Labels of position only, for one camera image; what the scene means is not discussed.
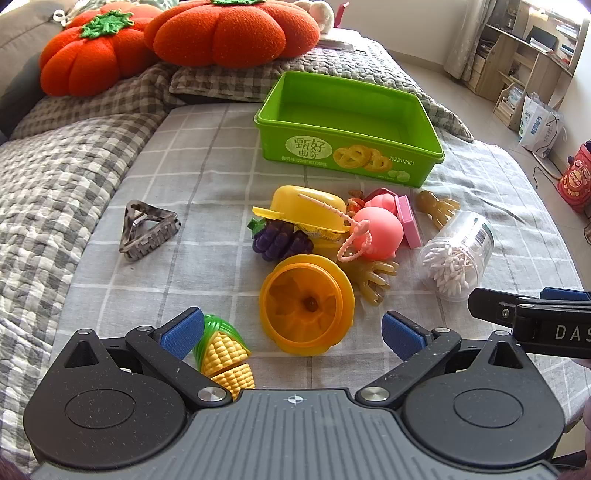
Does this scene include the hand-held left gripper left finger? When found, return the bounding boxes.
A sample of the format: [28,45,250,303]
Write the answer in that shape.
[62,307,234,411]

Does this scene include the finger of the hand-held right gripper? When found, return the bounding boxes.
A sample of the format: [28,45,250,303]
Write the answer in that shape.
[539,286,591,303]
[468,287,525,329]

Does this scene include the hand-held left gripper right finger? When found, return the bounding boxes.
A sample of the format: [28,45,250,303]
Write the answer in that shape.
[355,310,533,403]

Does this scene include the yellow toy corn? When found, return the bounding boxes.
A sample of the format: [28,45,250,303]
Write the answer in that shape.
[193,314,256,401]

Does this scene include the clear cotton swab jar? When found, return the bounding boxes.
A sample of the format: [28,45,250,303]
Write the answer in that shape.
[417,211,495,302]

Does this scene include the amber hair claw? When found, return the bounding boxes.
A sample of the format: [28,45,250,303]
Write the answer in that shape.
[418,190,461,229]
[348,259,400,308]

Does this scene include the orange toy pumpkin half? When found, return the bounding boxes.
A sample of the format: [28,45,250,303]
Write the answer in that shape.
[259,254,356,357]

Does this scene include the round pink squishy toy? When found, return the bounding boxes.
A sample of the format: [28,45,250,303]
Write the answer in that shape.
[346,206,407,264]

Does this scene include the purple toy grapes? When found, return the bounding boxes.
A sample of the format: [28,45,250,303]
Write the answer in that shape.
[247,218,315,263]

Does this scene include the green plastic box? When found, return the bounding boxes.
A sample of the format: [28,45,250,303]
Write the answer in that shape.
[253,71,446,188]

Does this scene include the grey triangular hair clip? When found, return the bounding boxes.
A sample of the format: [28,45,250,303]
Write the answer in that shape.
[119,199,182,263]

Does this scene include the pink rectangular block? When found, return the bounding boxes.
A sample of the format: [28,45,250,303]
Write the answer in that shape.
[394,195,423,250]

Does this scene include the red bag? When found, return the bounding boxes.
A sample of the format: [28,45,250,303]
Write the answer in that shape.
[558,140,591,213]

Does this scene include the small pink toy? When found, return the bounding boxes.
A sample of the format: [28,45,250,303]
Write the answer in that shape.
[365,187,400,215]

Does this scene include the yellow toy bowl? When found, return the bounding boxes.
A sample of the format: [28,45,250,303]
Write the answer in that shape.
[252,185,352,234]

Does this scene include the white paper bag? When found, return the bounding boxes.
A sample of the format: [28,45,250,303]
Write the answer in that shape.
[519,92,567,158]

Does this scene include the light checked bed sheet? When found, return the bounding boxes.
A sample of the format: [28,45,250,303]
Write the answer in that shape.
[28,99,586,467]

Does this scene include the grey checked quilt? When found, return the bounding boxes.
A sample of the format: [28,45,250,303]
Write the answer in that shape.
[0,36,475,467]

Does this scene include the wooden desk shelf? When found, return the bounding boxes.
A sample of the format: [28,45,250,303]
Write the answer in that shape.
[466,0,589,131]

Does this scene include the patterned curtain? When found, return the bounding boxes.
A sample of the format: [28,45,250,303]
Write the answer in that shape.
[444,0,491,80]

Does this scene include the small orange pumpkin cushion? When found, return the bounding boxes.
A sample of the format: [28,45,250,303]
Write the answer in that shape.
[39,4,158,97]

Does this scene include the large orange pumpkin cushion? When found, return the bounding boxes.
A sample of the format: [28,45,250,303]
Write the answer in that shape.
[144,0,321,70]

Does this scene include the open paper booklet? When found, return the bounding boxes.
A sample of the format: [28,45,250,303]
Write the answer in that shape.
[318,30,370,51]

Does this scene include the white plush toy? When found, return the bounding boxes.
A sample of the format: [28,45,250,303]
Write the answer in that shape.
[293,0,335,35]

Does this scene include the pink bead chain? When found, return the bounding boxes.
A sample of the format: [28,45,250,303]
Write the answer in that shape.
[298,194,373,264]

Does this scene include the black cable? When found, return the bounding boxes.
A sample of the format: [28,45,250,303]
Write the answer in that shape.
[532,113,566,191]

